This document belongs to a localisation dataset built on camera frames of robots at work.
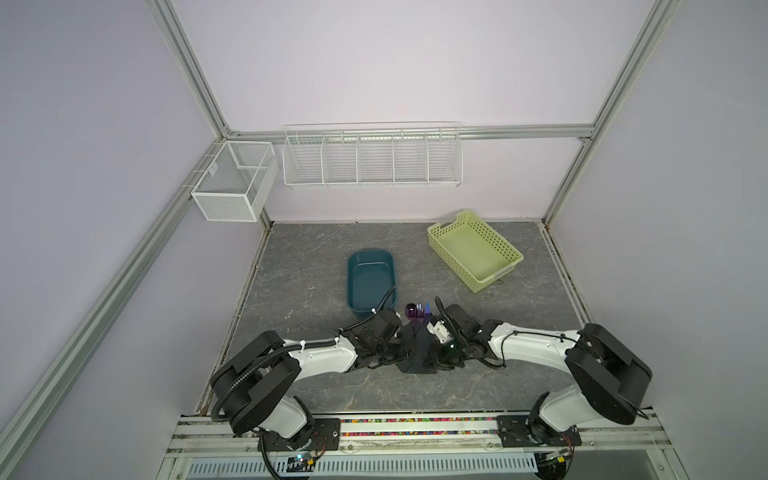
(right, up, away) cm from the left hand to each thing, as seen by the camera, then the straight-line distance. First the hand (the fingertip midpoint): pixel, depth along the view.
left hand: (416, 355), depth 84 cm
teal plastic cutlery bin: (-15, +19, +22) cm, 33 cm away
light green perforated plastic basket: (+24, +30, +29) cm, 48 cm away
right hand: (+2, -3, -1) cm, 4 cm away
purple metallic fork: (+2, +11, +12) cm, 17 cm away
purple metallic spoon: (-1, +10, +10) cm, 14 cm away
